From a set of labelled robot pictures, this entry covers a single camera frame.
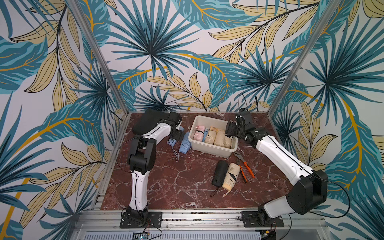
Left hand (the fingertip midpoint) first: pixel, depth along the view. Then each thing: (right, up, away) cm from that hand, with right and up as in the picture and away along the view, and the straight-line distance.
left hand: (174, 135), depth 101 cm
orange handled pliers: (+41, -15, -8) cm, 45 cm away
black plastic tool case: (-23, +10, +13) cm, 28 cm away
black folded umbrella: (+29, -20, -14) cm, 38 cm away
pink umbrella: (+16, +2, -3) cm, 17 cm away
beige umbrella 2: (+29, -1, -8) cm, 30 cm away
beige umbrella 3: (+35, -4, -5) cm, 35 cm away
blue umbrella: (+8, -6, -4) cm, 10 cm away
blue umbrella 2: (+20, 0, -3) cm, 21 cm away
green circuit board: (-13, -47, -30) cm, 57 cm away
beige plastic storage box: (+22, -7, -15) cm, 27 cm away
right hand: (+35, +6, -18) cm, 39 cm away
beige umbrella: (+24, -1, -6) cm, 24 cm away
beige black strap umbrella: (+34, -22, -17) cm, 44 cm away
